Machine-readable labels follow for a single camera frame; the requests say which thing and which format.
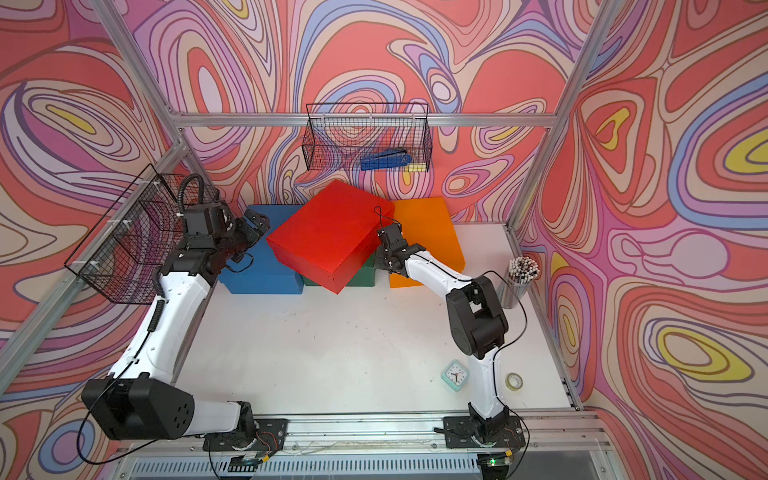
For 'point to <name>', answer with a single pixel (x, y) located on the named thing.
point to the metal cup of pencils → (522, 270)
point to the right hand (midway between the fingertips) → (385, 266)
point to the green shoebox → (364, 278)
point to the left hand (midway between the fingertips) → (263, 225)
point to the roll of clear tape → (514, 381)
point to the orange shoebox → (428, 223)
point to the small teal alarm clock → (455, 375)
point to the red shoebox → (334, 237)
